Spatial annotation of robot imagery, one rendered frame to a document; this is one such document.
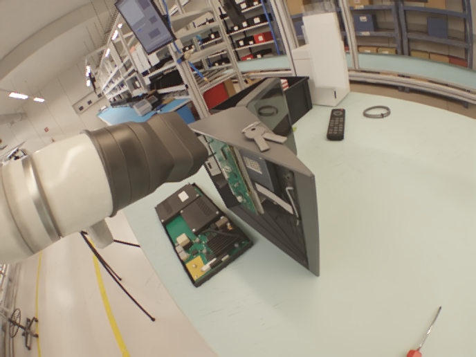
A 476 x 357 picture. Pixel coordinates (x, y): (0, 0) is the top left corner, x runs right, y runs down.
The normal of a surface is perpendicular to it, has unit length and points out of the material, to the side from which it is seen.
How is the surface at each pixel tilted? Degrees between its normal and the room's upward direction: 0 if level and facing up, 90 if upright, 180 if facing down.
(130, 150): 70
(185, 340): 0
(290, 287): 0
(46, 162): 44
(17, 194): 66
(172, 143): 52
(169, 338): 0
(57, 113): 90
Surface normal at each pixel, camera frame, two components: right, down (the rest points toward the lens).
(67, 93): 0.65, 0.29
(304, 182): -0.74, 0.59
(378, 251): -0.32, -0.73
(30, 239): 0.82, 0.46
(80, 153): 0.56, -0.54
